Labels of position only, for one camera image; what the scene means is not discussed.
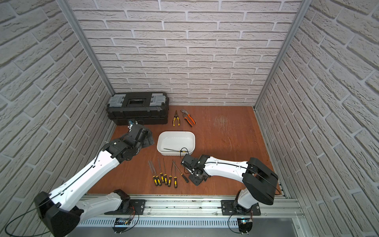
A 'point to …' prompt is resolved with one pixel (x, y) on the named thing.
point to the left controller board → (121, 221)
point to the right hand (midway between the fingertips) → (199, 177)
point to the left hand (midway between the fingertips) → (146, 135)
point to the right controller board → (245, 224)
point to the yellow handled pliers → (175, 116)
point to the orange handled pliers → (188, 118)
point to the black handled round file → (182, 174)
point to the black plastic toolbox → (152, 108)
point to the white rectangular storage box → (176, 143)
